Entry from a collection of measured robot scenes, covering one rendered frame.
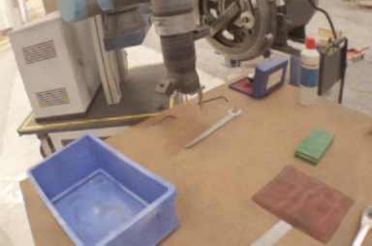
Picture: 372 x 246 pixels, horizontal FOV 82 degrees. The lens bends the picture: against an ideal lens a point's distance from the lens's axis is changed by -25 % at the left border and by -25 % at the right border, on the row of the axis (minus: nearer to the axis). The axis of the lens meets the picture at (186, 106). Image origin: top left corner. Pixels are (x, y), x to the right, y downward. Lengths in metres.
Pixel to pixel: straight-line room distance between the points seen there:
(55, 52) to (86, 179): 0.73
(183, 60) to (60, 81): 0.83
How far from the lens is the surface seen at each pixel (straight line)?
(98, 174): 0.71
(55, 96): 1.37
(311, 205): 0.57
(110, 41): 1.11
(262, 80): 0.89
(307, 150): 0.68
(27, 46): 1.35
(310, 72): 0.86
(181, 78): 0.62
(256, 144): 0.73
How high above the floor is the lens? 0.91
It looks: 29 degrees down
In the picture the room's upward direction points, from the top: 8 degrees counter-clockwise
